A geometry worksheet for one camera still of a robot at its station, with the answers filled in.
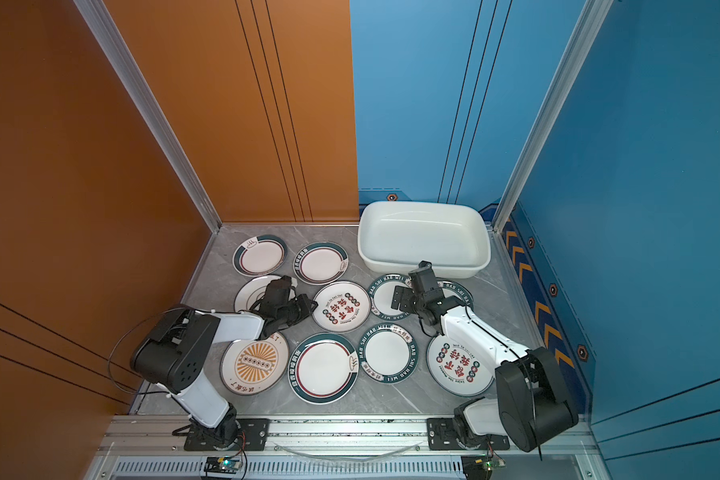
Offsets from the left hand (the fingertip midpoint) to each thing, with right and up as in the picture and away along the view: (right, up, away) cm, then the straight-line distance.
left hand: (320, 301), depth 96 cm
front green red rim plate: (+3, -17, -12) cm, 21 cm away
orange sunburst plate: (-17, -17, -11) cm, 27 cm away
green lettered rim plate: (+20, +1, +4) cm, 21 cm away
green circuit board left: (-19, -35, -25) cm, 47 cm away
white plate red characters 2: (+41, -16, -12) cm, 46 cm away
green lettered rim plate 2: (+22, -14, -8) cm, 27 cm away
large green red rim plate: (-2, +12, +13) cm, 18 cm away
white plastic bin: (+26, +22, +19) cm, 38 cm away
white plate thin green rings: (-23, +3, +4) cm, 23 cm away
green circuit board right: (+42, -35, -25) cm, 61 cm away
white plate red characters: (+8, -2, +1) cm, 8 cm away
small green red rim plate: (-25, +15, +13) cm, 32 cm away
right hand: (+27, +2, -7) cm, 28 cm away
